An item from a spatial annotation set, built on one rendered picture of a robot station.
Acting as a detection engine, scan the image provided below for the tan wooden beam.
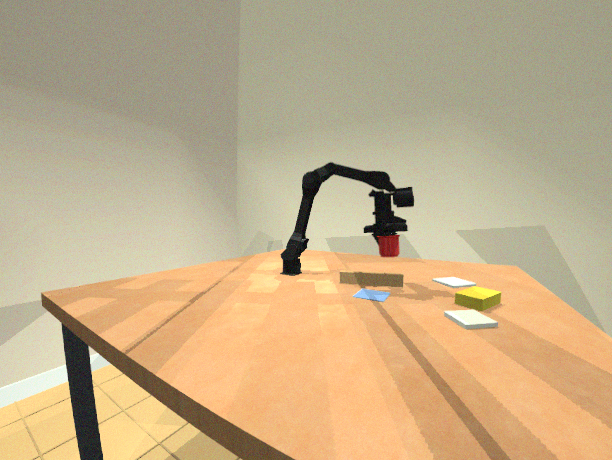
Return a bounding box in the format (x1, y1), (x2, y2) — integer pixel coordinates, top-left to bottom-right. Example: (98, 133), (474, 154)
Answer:
(340, 270), (404, 287)

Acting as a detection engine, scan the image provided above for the white flat slab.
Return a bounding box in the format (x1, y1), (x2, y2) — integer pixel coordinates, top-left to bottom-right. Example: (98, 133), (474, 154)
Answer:
(444, 310), (498, 329)

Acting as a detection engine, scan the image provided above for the yellow flat rectangular block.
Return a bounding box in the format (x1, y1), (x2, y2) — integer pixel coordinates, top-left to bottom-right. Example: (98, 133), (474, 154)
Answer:
(454, 286), (502, 311)

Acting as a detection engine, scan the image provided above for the white flat square pad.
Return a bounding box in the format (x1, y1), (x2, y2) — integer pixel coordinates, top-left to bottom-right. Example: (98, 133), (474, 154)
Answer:
(432, 277), (476, 289)

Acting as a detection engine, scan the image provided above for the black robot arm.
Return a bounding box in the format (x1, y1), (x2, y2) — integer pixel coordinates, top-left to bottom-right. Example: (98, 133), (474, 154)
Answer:
(280, 163), (414, 276)

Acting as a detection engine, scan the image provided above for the red plastic cup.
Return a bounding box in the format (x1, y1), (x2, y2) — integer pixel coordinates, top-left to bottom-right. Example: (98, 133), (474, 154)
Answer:
(377, 235), (400, 258)

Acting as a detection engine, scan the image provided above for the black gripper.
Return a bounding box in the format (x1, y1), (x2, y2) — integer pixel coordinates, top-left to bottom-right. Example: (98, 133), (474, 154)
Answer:
(364, 207), (407, 246)

